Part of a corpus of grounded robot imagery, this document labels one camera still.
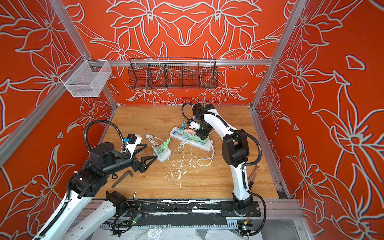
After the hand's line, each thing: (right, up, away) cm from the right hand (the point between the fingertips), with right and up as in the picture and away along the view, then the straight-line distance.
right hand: (203, 133), depth 92 cm
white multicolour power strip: (+2, -8, +1) cm, 9 cm away
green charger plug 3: (-4, -3, +1) cm, 6 cm away
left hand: (-26, -5, -27) cm, 38 cm away
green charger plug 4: (+1, -5, -1) cm, 5 cm away
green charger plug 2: (-8, -2, +1) cm, 8 cm away
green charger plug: (-15, +1, +4) cm, 15 cm away
